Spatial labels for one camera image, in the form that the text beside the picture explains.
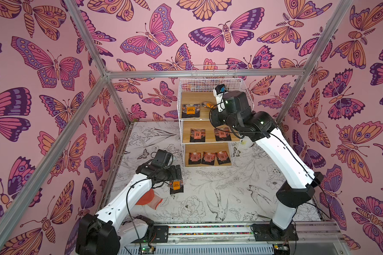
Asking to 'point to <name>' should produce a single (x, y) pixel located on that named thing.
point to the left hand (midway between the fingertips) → (175, 172)
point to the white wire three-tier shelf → (204, 145)
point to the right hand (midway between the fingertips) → (209, 111)
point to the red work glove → (150, 198)
